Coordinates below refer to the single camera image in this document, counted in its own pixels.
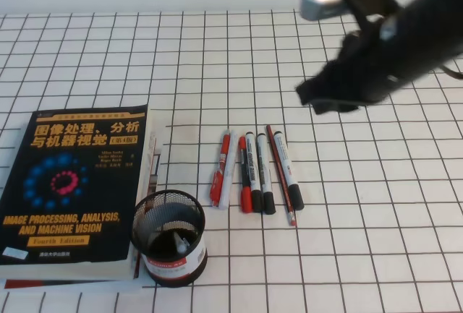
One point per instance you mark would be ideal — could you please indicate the red gel pen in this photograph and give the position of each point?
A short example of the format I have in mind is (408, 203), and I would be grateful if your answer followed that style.
(218, 176)

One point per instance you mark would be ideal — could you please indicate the white marker black cap left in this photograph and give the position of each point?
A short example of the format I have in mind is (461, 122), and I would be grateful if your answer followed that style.
(253, 170)

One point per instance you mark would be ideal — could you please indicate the black mesh pen holder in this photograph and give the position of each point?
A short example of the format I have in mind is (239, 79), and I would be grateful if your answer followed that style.
(156, 219)

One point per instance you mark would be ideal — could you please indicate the red black pencil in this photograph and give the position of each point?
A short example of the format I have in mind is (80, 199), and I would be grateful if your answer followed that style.
(275, 154)

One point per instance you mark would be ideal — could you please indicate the black image processing textbook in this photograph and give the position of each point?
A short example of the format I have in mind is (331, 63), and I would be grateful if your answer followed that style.
(69, 202)

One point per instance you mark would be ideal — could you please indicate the white grid tablecloth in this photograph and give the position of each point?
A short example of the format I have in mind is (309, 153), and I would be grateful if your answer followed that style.
(381, 230)

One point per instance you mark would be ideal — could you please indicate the clear grey pen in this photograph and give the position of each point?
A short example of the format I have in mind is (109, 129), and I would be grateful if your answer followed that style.
(182, 244)

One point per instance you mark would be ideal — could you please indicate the white marker black cap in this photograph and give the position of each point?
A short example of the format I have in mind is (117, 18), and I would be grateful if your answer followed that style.
(265, 175)
(253, 170)
(293, 188)

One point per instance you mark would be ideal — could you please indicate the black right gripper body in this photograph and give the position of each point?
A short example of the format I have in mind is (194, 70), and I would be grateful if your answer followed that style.
(372, 63)

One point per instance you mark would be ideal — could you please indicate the slim black red marker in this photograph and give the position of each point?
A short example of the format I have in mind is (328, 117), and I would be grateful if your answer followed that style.
(245, 197)

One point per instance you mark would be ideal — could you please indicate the white marker black cap right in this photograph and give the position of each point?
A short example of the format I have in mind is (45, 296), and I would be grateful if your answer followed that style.
(293, 188)

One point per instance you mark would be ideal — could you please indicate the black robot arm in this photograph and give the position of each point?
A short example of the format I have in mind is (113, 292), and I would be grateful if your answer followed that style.
(435, 34)

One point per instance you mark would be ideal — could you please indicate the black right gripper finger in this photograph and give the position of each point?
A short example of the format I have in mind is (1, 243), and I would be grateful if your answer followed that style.
(322, 106)
(312, 90)

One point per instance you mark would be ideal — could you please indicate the white marker black cap middle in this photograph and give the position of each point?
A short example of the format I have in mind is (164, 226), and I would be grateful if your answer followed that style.
(265, 175)

